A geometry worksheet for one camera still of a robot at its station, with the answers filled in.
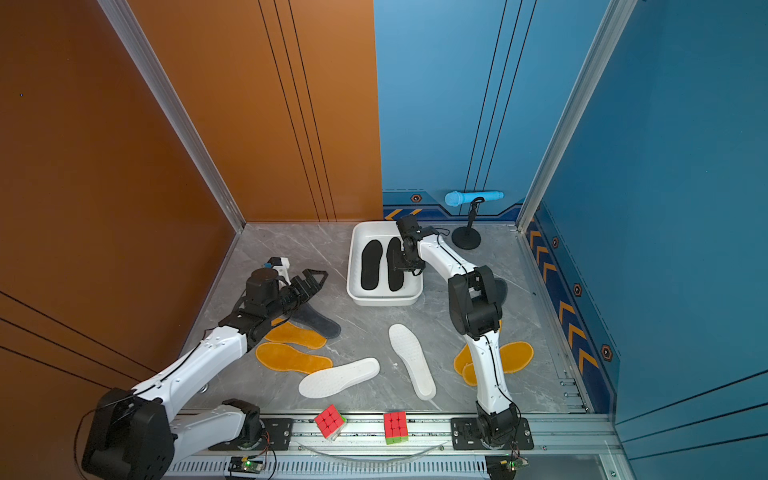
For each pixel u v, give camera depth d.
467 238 1.15
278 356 0.87
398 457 0.71
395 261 0.91
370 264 1.06
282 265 0.77
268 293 0.65
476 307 0.59
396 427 0.71
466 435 0.73
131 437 0.40
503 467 0.70
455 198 0.95
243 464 0.71
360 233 1.12
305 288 0.73
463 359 0.84
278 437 0.74
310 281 0.74
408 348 0.87
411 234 0.76
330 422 0.71
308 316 0.94
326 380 0.82
